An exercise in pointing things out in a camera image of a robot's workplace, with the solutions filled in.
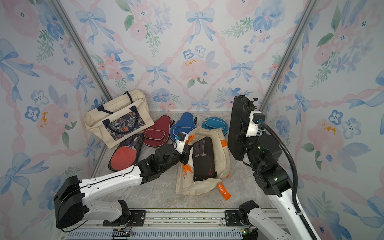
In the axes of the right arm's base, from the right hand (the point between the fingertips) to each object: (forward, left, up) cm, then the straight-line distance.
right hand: (243, 110), depth 60 cm
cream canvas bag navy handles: (+18, +70, -28) cm, 77 cm away
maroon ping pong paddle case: (+19, +46, -41) cm, 64 cm away
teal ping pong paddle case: (+28, +5, -40) cm, 49 cm away
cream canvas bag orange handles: (-20, +24, -29) cm, 43 cm away
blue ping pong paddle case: (+29, +28, -43) cm, 59 cm away
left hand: (-4, +21, -20) cm, 29 cm away
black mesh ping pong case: (-2, +15, -40) cm, 42 cm away
